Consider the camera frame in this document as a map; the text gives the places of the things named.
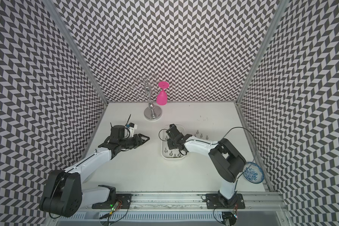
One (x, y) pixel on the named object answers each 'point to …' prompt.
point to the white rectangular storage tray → (166, 153)
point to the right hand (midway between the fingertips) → (173, 143)
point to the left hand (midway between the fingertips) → (147, 140)
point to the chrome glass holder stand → (146, 88)
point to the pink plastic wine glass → (161, 96)
